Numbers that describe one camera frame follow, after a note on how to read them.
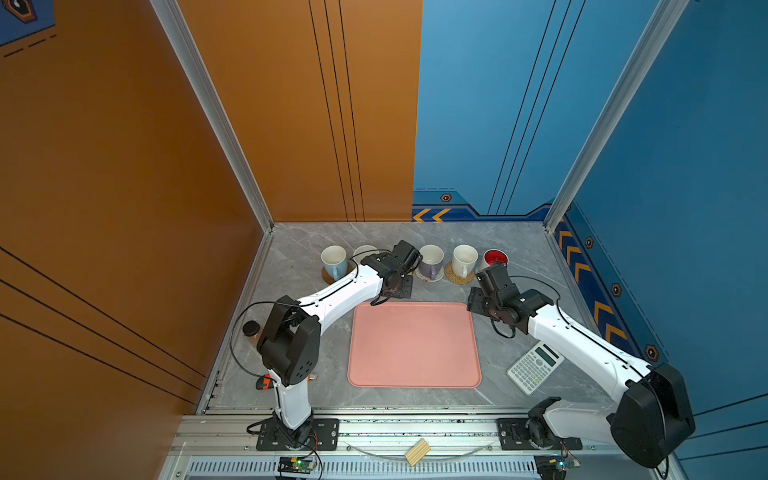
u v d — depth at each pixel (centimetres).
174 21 70
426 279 102
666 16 70
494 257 100
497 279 63
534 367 83
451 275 103
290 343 47
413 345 90
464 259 98
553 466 71
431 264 100
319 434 74
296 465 71
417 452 70
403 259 69
